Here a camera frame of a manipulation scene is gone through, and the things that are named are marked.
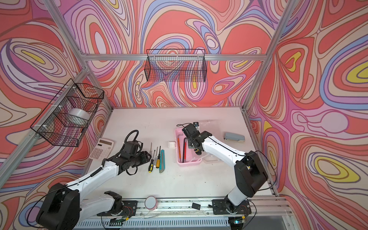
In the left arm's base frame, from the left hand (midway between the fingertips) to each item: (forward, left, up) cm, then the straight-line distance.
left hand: (150, 156), depth 87 cm
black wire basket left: (+6, +37, +29) cm, 48 cm away
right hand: (+6, -29, +4) cm, 30 cm away
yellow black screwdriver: (-3, 0, -4) cm, 5 cm away
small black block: (-26, -27, -5) cm, 38 cm away
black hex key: (+7, -20, -4) cm, 22 cm away
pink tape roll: (-26, -4, 0) cm, 26 cm away
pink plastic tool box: (-2, -26, +2) cm, 26 cm away
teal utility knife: (-2, -7, -3) cm, 8 cm away
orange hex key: (+18, -16, -4) cm, 25 cm away
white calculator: (+6, +34, -3) cm, 34 cm away
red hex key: (+6, -21, -4) cm, 22 cm away
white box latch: (+7, -13, +1) cm, 15 cm away
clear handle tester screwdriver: (+6, +2, -5) cm, 8 cm away
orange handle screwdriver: (-2, -4, -4) cm, 6 cm away
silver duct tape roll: (+8, +32, +29) cm, 44 cm away
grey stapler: (+18, -57, -7) cm, 60 cm away
